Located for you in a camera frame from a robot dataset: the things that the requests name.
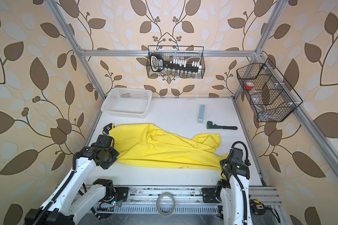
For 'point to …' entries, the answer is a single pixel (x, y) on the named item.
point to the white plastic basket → (130, 102)
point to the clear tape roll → (163, 195)
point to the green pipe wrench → (210, 125)
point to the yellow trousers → (148, 144)
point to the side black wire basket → (272, 96)
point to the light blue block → (200, 119)
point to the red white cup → (249, 85)
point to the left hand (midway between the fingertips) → (117, 156)
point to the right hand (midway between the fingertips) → (225, 168)
